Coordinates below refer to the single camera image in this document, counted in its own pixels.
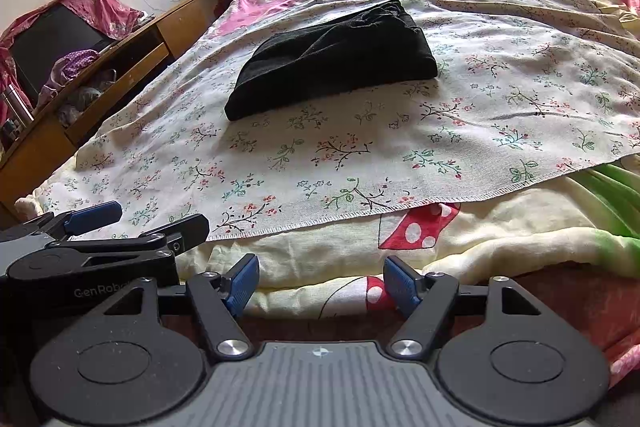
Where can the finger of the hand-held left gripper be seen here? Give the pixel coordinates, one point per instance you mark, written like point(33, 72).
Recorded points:
point(92, 213)
point(185, 229)

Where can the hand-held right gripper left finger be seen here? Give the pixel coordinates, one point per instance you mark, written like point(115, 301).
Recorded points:
point(242, 284)

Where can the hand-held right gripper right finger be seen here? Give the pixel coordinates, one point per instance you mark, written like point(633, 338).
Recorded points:
point(400, 284)

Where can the black pants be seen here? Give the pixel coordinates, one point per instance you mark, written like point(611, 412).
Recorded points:
point(340, 52)

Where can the colourful cartoon printed quilt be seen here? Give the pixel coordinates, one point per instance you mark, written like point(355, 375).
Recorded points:
point(500, 237)

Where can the grey cloth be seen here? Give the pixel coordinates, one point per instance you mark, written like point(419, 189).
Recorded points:
point(85, 99)

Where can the metal thermos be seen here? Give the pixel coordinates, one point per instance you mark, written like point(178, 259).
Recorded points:
point(17, 107)

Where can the white floral bed sheet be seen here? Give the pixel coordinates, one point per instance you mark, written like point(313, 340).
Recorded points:
point(350, 147)

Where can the purple cloth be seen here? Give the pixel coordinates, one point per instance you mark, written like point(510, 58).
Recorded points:
point(82, 59)

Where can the black television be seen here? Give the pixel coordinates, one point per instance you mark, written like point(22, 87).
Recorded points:
point(55, 42)

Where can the television under pink cloth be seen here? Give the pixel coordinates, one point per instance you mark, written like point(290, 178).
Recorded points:
point(107, 7)

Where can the wooden television cabinet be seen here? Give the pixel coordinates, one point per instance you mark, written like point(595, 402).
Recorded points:
point(175, 22)

